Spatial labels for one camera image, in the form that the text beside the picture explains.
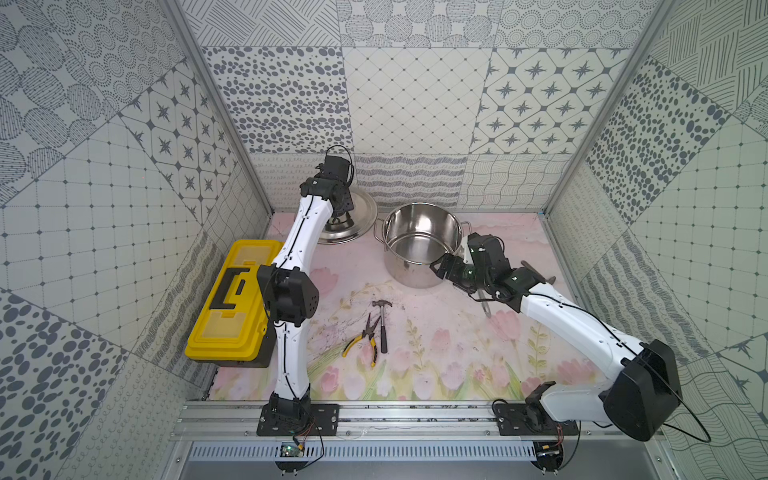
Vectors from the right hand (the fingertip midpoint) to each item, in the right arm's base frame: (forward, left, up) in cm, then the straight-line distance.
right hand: (439, 273), depth 81 cm
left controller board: (-39, +37, -20) cm, 57 cm away
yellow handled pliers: (-10, +21, -18) cm, 29 cm away
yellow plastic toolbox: (-16, +52, -1) cm, 55 cm away
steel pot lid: (+16, +26, +2) cm, 30 cm away
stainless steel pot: (+25, +6, -12) cm, 28 cm away
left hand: (+23, +31, +7) cm, 39 cm away
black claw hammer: (-8, +16, -18) cm, 26 cm away
